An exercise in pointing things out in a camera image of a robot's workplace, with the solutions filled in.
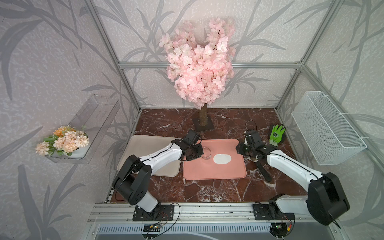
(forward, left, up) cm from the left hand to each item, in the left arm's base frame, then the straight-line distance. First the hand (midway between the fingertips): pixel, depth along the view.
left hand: (203, 154), depth 87 cm
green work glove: (+19, -52, -6) cm, 55 cm away
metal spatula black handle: (-7, -34, -3) cm, 35 cm away
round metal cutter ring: (+1, -2, -1) cm, 3 cm away
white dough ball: (0, -12, -6) cm, 14 cm away
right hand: (+4, -20, +2) cm, 20 cm away
